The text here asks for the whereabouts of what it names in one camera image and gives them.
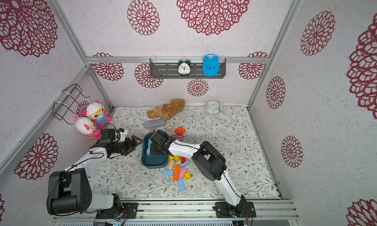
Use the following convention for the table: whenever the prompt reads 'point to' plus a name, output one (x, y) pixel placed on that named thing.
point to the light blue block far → (181, 185)
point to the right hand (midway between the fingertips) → (150, 148)
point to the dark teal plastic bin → (152, 161)
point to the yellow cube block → (170, 157)
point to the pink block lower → (182, 172)
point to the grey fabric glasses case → (154, 123)
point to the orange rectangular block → (181, 129)
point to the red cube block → (183, 159)
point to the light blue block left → (168, 172)
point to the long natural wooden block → (171, 164)
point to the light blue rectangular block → (149, 142)
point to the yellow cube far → (187, 176)
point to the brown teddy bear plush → (167, 111)
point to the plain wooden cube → (170, 128)
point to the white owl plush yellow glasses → (95, 111)
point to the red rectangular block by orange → (178, 131)
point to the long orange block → (176, 172)
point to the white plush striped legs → (87, 127)
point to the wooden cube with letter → (152, 129)
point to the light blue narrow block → (187, 162)
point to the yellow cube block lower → (176, 158)
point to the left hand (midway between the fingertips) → (139, 144)
